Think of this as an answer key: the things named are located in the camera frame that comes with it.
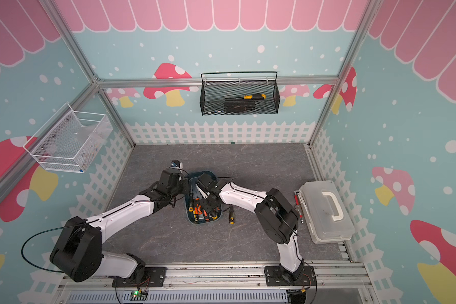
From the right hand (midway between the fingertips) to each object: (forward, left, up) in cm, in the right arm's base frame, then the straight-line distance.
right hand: (209, 204), depth 90 cm
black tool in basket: (+34, -15, +31) cm, 49 cm away
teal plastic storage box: (+3, +7, +3) cm, 8 cm away
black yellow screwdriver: (-4, -11, -3) cm, 12 cm away
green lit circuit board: (-35, +25, -7) cm, 44 cm away
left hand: (+8, +10, +7) cm, 15 cm away
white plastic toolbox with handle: (-9, -50, +7) cm, 52 cm away
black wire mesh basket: (+45, -3, +32) cm, 55 cm away
